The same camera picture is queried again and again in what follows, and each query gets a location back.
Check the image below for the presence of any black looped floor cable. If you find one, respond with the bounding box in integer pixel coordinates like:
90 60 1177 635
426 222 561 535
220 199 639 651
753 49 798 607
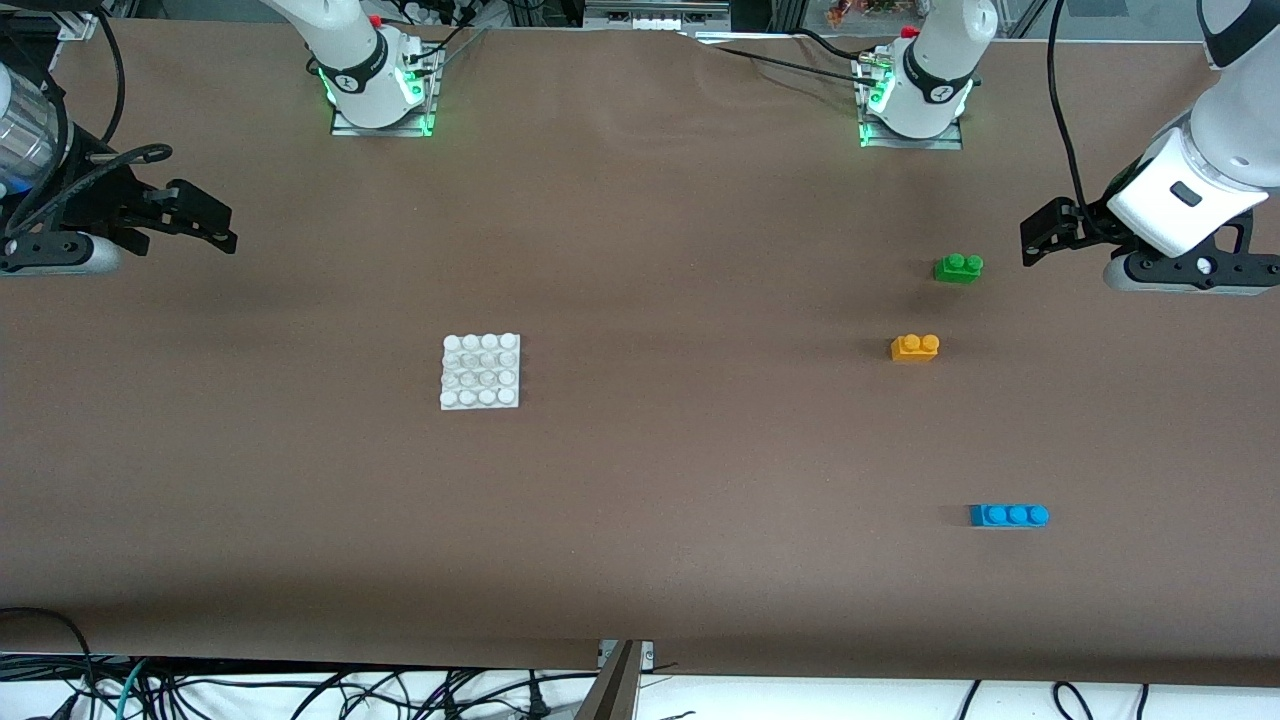
0 607 96 720

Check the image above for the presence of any teal floor cable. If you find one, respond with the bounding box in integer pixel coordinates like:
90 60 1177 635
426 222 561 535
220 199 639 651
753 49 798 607
112 658 151 720

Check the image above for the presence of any blue three-stud block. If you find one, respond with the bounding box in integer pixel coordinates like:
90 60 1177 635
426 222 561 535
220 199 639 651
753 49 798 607
968 503 1050 529

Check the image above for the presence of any black cable on table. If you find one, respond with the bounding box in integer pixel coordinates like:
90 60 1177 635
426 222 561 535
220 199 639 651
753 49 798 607
690 30 891 81

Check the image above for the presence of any white studded base plate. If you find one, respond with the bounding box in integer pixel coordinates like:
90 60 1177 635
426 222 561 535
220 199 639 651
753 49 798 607
440 333 521 411

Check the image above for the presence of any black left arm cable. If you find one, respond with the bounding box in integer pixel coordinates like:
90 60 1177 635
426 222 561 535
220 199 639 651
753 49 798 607
1047 0 1091 216

